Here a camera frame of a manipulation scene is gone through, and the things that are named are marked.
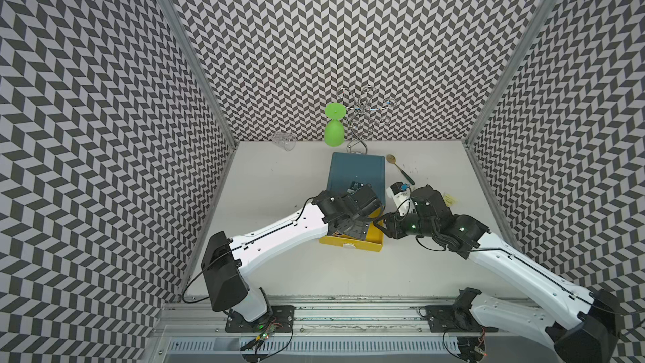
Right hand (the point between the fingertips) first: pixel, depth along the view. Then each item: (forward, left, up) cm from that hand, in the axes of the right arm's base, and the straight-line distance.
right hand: (379, 227), depth 74 cm
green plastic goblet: (+34, +13, +8) cm, 38 cm away
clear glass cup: (+53, +38, -16) cm, 67 cm away
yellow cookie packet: (+20, -32, -18) cm, 42 cm away
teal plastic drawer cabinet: (+19, +10, +4) cm, 22 cm away
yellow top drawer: (-4, +2, +1) cm, 5 cm away
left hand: (+1, +10, -1) cm, 10 cm away
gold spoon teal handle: (+41, -12, -17) cm, 46 cm away
